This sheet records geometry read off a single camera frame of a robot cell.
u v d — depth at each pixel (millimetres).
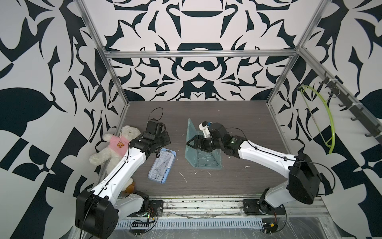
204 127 741
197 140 700
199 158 905
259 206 670
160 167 853
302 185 415
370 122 530
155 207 744
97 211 379
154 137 595
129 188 791
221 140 615
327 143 700
